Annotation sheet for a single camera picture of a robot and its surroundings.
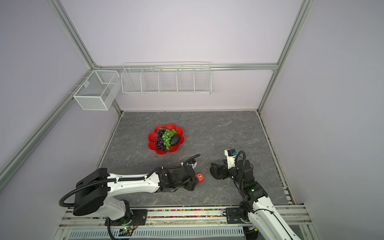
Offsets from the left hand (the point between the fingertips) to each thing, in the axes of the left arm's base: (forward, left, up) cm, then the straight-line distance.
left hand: (193, 181), depth 80 cm
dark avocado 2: (-1, -13, +12) cm, 18 cm away
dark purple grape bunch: (+27, +21, -2) cm, 34 cm away
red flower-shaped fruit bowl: (+32, +27, -3) cm, 42 cm away
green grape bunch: (+28, +16, +2) cm, 33 cm away
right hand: (+7, -14, +6) cm, 17 cm away
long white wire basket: (+61, +15, +24) cm, 68 cm away
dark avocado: (+28, +11, -1) cm, 31 cm away
